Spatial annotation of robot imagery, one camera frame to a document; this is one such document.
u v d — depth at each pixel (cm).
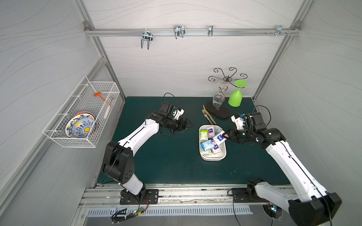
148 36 78
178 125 72
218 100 91
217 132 91
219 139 73
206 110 112
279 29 77
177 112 78
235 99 90
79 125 62
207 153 84
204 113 111
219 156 86
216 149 86
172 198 73
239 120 69
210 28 72
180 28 76
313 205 36
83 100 72
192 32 80
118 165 44
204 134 88
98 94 80
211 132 90
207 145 84
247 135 61
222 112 112
